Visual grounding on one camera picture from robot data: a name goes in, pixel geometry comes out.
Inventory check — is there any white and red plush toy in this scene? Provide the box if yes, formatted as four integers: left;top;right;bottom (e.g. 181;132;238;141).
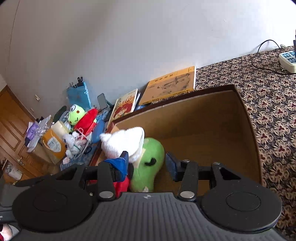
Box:
100;127;144;198

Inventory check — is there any blue soft case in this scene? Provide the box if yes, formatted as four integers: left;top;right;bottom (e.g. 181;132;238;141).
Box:
91;120;105;144

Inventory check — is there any green round plush toy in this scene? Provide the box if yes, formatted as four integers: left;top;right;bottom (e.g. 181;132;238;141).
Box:
129;138;165;192

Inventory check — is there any blue patterned cloth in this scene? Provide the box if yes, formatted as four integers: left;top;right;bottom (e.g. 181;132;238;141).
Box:
60;109;109;171

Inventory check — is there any white small plush toy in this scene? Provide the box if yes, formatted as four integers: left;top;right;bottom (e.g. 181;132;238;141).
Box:
62;131;87;159

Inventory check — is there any red plush cushion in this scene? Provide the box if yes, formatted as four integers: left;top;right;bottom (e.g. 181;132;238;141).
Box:
74;108;98;136

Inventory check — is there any brown cardboard box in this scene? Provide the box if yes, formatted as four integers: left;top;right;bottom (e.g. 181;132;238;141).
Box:
89;84;263;196

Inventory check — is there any red illustrated book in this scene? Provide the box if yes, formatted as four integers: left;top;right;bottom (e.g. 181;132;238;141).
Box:
107;88;140;128

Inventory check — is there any small standing mirror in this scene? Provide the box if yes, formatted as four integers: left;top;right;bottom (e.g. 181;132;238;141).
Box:
97;93;109;111

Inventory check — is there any green frog plush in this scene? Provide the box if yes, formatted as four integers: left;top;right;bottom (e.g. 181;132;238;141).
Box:
67;104;85;126

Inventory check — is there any orange tissue box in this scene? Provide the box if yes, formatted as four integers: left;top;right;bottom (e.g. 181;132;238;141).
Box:
42;121;69;165

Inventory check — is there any blue pencil pouch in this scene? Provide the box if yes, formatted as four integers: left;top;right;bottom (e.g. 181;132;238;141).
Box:
66;76;92;110

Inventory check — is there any orange yellow book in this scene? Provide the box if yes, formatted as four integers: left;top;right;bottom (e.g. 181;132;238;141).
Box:
139;66;196;105

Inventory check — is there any wooden door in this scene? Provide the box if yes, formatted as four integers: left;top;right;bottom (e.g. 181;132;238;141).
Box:
1;86;50;180

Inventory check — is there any white power strip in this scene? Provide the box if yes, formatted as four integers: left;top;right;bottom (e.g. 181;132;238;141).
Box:
279;51;296;74

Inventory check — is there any black cable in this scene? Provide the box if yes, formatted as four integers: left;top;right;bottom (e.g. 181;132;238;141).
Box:
251;39;296;76

